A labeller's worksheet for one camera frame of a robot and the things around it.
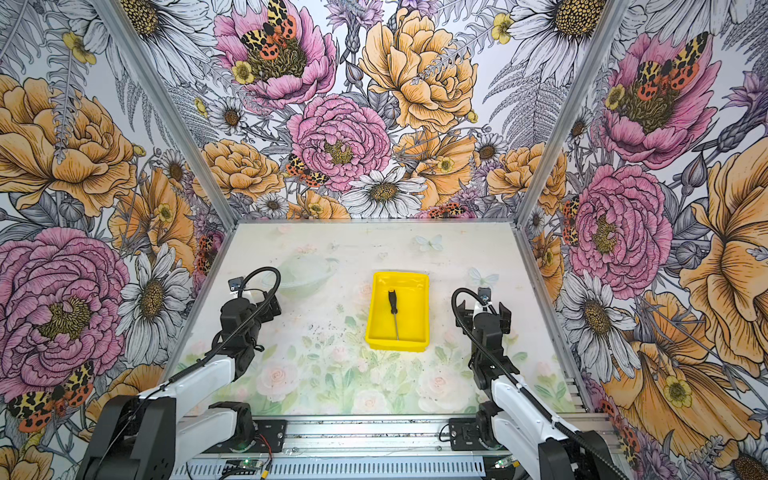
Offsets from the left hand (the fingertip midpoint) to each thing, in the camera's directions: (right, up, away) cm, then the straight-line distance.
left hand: (258, 302), depth 89 cm
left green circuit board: (+4, -35, -18) cm, 39 cm away
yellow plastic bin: (+46, -2, +7) cm, 46 cm away
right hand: (+65, -2, -2) cm, 65 cm away
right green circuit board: (+66, -35, -17) cm, 76 cm away
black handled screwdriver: (+40, -4, +7) cm, 41 cm away
